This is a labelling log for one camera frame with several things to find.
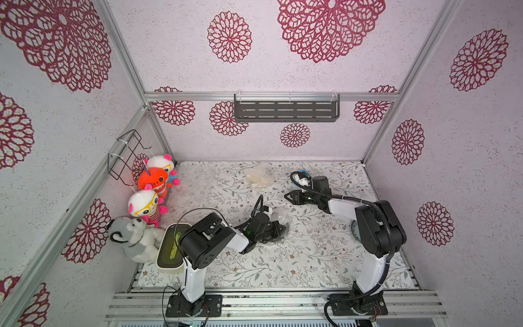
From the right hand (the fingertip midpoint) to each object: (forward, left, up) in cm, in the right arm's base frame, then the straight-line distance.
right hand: (286, 193), depth 96 cm
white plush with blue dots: (+8, +57, +12) cm, 59 cm away
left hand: (-15, 0, -7) cm, 16 cm away
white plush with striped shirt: (-15, +57, +12) cm, 60 cm away
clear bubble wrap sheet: (-10, +4, -4) cm, 11 cm away
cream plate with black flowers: (+15, +14, -4) cm, 20 cm away
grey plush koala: (-27, +58, +5) cm, 64 cm away
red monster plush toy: (-1, +59, +12) cm, 60 cm away
